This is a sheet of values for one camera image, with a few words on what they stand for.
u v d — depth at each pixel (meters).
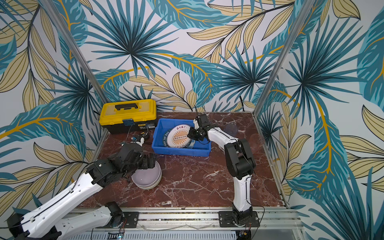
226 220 0.73
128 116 0.95
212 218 0.75
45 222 0.39
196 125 0.90
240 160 0.53
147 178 0.79
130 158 0.52
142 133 1.03
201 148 0.95
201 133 0.74
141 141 0.65
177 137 1.00
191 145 0.98
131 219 0.74
